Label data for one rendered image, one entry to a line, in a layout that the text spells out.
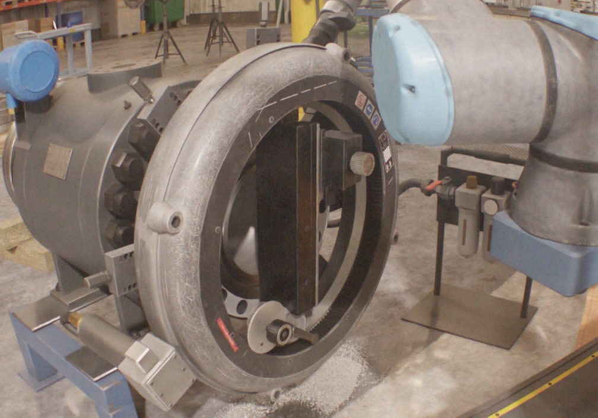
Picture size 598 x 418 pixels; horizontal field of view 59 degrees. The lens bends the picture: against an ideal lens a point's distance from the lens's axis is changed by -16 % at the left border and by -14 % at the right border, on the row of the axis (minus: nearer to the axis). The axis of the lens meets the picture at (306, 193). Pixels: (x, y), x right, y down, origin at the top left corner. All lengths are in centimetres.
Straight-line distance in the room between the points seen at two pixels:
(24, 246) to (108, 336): 158
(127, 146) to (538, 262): 92
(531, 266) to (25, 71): 127
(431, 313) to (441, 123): 153
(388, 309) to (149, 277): 126
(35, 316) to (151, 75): 78
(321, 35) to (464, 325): 105
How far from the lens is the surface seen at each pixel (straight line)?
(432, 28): 64
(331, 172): 118
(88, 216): 136
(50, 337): 170
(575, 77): 68
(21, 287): 261
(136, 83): 104
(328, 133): 121
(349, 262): 150
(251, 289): 135
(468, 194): 192
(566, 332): 209
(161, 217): 99
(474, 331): 203
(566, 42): 69
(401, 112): 63
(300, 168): 115
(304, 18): 486
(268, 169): 119
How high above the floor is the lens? 110
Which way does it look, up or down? 20 degrees down
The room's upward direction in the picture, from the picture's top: 2 degrees counter-clockwise
